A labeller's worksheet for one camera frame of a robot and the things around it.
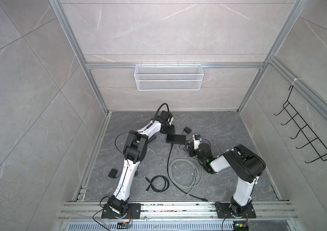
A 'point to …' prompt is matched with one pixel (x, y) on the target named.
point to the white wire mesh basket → (168, 77)
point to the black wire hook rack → (323, 152)
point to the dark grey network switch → (152, 138)
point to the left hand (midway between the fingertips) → (173, 129)
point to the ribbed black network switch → (176, 139)
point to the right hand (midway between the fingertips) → (189, 142)
